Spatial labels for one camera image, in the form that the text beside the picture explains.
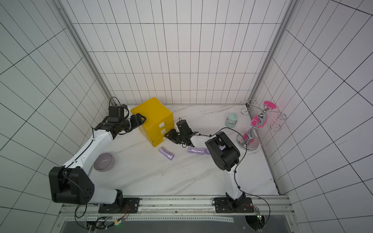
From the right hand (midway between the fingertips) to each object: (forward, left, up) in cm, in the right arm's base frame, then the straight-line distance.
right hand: (168, 132), depth 95 cm
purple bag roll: (-14, -3, -4) cm, 15 cm away
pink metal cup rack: (0, -55, -4) cm, 55 cm away
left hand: (-3, +14, +13) cm, 19 cm away
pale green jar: (+13, -44, -2) cm, 46 cm away
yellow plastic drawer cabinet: (-2, +2, +16) cm, 17 cm away
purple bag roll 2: (-10, -21, -3) cm, 24 cm away
